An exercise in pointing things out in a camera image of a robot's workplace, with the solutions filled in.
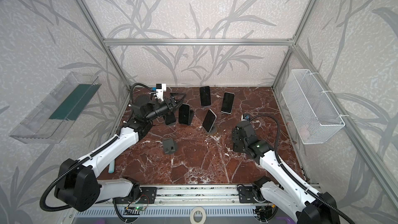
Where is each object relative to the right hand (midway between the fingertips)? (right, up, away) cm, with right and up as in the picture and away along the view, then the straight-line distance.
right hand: (239, 125), depth 83 cm
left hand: (-27, +16, -13) cm, 34 cm away
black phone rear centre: (-19, +17, +23) cm, 34 cm away
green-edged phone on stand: (-33, +5, +17) cm, 38 cm away
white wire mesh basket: (+26, +7, -21) cm, 34 cm away
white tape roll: (-24, -39, -16) cm, 48 cm away
